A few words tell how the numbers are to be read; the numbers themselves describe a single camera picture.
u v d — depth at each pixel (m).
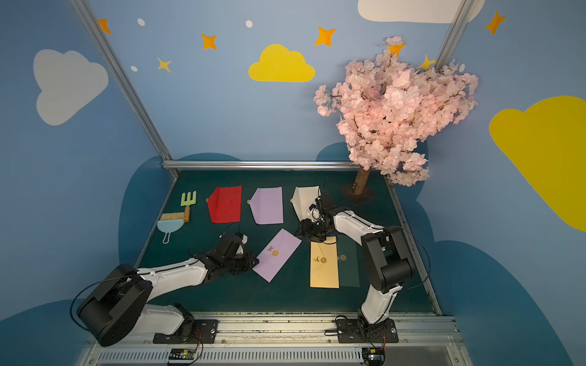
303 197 1.13
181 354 0.72
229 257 0.71
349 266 0.90
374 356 0.73
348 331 0.75
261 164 1.20
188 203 1.08
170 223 1.03
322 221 0.72
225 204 1.08
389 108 0.64
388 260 0.50
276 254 0.93
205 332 0.73
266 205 1.09
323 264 0.91
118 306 0.43
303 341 0.73
